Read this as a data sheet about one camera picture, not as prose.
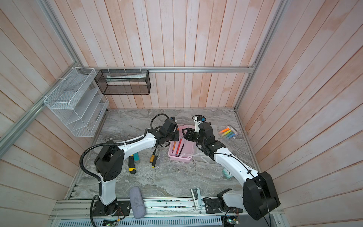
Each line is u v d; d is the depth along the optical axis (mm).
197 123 746
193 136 730
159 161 904
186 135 742
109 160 498
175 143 902
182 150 949
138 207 715
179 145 976
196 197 746
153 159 904
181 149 954
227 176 830
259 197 405
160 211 730
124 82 1031
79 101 734
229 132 1040
